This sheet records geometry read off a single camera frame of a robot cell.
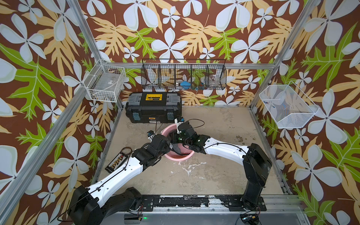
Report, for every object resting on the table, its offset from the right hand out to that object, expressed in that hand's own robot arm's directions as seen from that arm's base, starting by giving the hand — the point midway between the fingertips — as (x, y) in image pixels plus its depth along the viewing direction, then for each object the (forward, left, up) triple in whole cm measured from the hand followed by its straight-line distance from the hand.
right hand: (167, 133), depth 83 cm
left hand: (-6, -1, -2) cm, 6 cm away
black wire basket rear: (+42, -10, +14) cm, 45 cm away
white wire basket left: (+26, +40, +18) cm, 51 cm away
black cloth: (-7, -4, -2) cm, 9 cm away
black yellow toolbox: (+21, +11, +1) cm, 24 cm away
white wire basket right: (+12, -73, +10) cm, 74 cm away
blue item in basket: (+32, -11, +12) cm, 36 cm away
